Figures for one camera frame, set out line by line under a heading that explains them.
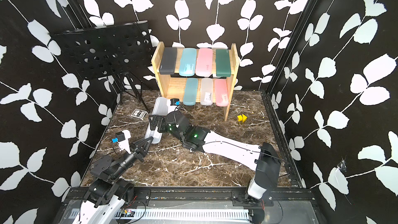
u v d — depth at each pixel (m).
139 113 1.04
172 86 0.95
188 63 0.71
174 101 0.61
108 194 0.53
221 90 0.91
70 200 0.73
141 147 0.62
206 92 0.89
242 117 1.03
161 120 0.59
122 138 0.59
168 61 0.74
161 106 0.66
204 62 0.73
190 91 0.93
